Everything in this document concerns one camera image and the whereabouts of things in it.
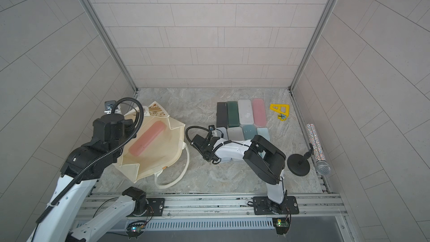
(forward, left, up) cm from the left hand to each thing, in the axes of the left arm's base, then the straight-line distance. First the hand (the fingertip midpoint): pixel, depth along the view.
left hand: (130, 117), depth 65 cm
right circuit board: (-32, -62, -30) cm, 76 cm away
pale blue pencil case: (+11, -60, -28) cm, 68 cm away
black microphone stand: (-9, -74, -25) cm, 79 cm away
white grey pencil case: (+22, -51, -26) cm, 61 cm away
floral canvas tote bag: (0, -4, -23) cm, 23 cm away
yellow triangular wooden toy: (+27, -75, -28) cm, 85 cm away
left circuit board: (-33, -3, -27) cm, 43 cm away
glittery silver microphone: (-16, -74, -7) cm, 76 cm away
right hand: (+3, -33, -32) cm, 46 cm away
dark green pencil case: (+18, -43, -27) cm, 54 cm away
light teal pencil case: (+11, -52, -28) cm, 60 cm away
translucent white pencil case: (+9, -44, -27) cm, 52 cm away
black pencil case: (+22, -36, -28) cm, 51 cm away
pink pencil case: (+24, -60, -28) cm, 70 cm away
